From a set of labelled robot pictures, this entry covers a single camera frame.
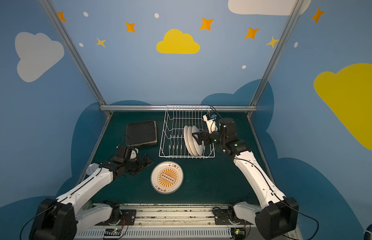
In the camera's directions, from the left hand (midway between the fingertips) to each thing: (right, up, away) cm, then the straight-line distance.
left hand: (149, 163), depth 85 cm
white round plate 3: (+24, +13, +1) cm, 27 cm away
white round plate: (+10, -9, +3) cm, 14 cm away
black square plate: (-11, +16, +22) cm, 29 cm away
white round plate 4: (+30, +8, +5) cm, 32 cm away
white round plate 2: (+21, +15, +1) cm, 26 cm away
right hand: (+30, +20, -9) cm, 37 cm away
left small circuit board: (-15, -32, -12) cm, 37 cm away
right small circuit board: (+49, -32, -12) cm, 59 cm away
